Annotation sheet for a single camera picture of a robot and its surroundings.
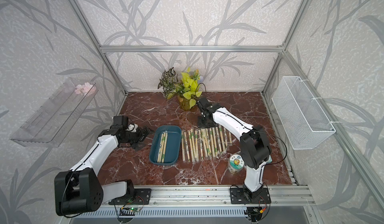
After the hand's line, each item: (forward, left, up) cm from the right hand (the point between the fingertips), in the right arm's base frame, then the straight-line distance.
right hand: (201, 124), depth 90 cm
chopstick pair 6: (-7, -7, -10) cm, 14 cm away
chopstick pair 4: (-9, +3, -10) cm, 14 cm away
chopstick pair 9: (-5, -15, -10) cm, 19 cm away
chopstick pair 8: (-5, -13, -10) cm, 16 cm away
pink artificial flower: (+7, +59, +24) cm, 64 cm away
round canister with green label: (-23, -18, -2) cm, 29 cm away
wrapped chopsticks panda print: (-10, +23, -9) cm, 27 cm away
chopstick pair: (-12, +11, -9) cm, 19 cm away
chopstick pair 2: (-10, +9, -10) cm, 16 cm away
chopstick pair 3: (-11, +6, -10) cm, 16 cm away
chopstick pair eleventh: (-4, -19, -10) cm, 21 cm away
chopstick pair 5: (-7, -3, -10) cm, 13 cm away
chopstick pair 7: (-6, -9, -10) cm, 15 cm away
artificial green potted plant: (+20, +10, +12) cm, 25 cm away
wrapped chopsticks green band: (-18, +25, -9) cm, 32 cm away
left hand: (-8, +28, +2) cm, 29 cm away
